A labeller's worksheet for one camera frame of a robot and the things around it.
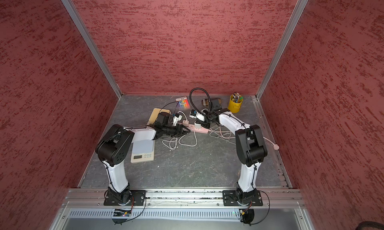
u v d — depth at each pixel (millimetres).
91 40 875
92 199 759
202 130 974
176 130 848
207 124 838
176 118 897
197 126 947
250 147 504
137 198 745
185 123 952
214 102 775
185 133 891
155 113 1074
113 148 524
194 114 808
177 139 944
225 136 957
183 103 1136
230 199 737
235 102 1023
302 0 722
